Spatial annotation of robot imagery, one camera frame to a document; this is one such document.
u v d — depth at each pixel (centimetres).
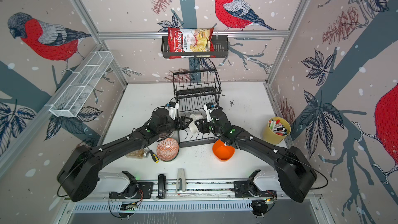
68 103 70
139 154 81
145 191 73
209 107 73
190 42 88
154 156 83
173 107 76
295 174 41
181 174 77
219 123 62
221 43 95
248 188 66
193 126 78
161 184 73
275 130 86
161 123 66
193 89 113
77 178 41
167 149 83
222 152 86
